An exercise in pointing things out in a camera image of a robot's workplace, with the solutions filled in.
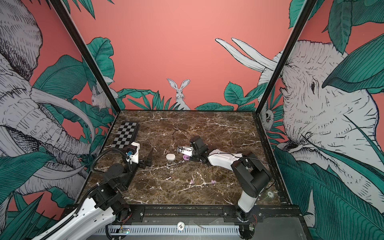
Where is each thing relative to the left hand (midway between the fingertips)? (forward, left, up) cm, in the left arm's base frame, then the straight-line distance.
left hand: (143, 144), depth 71 cm
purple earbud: (-11, -23, -25) cm, 36 cm away
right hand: (+9, -22, -19) cm, 30 cm away
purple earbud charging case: (+4, -20, -24) cm, 31 cm away
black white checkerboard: (+22, +21, -23) cm, 38 cm away
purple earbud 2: (-11, -35, -26) cm, 45 cm away
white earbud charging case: (+5, -10, -24) cm, 27 cm away
